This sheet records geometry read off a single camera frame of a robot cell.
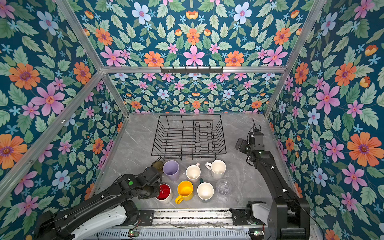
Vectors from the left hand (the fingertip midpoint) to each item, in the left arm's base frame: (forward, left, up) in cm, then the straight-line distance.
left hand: (162, 193), depth 77 cm
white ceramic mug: (+12, -31, 0) cm, 33 cm away
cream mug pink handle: (+11, -16, -3) cm, 20 cm away
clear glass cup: (+2, -33, -4) cm, 34 cm away
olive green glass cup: (+14, +2, +4) cm, 15 cm away
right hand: (+21, -50, +10) cm, 55 cm away
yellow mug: (+2, -12, -4) cm, 12 cm away
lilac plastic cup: (+12, -5, +2) cm, 13 cm away
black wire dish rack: (+36, -23, 0) cm, 43 cm away
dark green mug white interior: (-1, -23, 0) cm, 23 cm away
